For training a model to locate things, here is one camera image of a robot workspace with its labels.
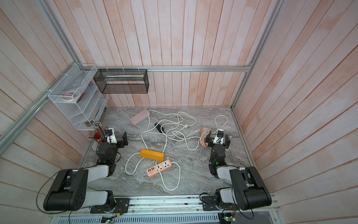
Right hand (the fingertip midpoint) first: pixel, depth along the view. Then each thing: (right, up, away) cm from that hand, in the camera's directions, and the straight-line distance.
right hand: (218, 131), depth 86 cm
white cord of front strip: (-35, -29, -5) cm, 45 cm away
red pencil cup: (-77, -4, +3) cm, 77 cm away
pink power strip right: (-5, -1, +13) cm, 14 cm away
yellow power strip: (-42, -16, +2) cm, 45 cm away
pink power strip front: (-35, -22, -2) cm, 41 cm away
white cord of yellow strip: (-56, -16, +4) cm, 59 cm away
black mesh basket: (-67, +36, +16) cm, 78 cm away
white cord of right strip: (+3, -1, +20) cm, 20 cm away
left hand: (-63, -1, +2) cm, 63 cm away
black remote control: (-40, +1, +16) cm, 43 cm away
